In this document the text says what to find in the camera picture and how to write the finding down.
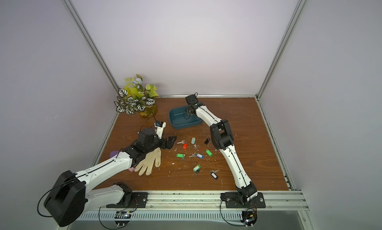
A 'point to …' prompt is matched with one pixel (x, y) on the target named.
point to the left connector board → (122, 218)
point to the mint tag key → (193, 140)
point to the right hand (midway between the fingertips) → (192, 107)
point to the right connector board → (249, 218)
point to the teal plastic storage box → (179, 119)
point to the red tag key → (185, 144)
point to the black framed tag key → (213, 173)
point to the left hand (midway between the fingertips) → (171, 135)
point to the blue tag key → (198, 155)
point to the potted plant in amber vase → (133, 98)
